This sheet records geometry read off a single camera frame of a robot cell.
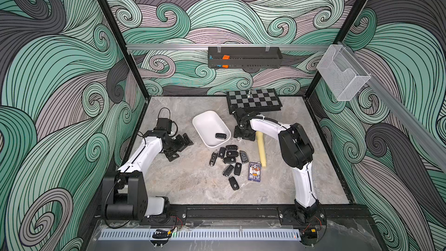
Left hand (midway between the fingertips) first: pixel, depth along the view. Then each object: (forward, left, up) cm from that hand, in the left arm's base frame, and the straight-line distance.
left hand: (186, 146), depth 85 cm
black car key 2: (+1, -18, -9) cm, 20 cm away
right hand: (+12, -31, -9) cm, 34 cm away
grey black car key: (-2, -30, -8) cm, 31 cm away
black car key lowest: (-15, -23, -8) cm, 29 cm away
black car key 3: (0, -24, -8) cm, 25 cm away
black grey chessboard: (+38, -45, -6) cm, 59 cm away
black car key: (+11, -17, -7) cm, 22 cm away
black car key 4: (-3, -22, -9) cm, 24 cm away
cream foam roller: (+4, -39, -6) cm, 40 cm away
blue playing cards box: (-9, -34, -8) cm, 36 cm away
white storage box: (+20, -9, -9) cm, 23 cm away
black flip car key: (-9, -21, -8) cm, 24 cm away
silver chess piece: (+41, -36, -3) cm, 55 cm away
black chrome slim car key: (-2, -14, -8) cm, 16 cm away
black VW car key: (-8, -26, -8) cm, 28 cm away
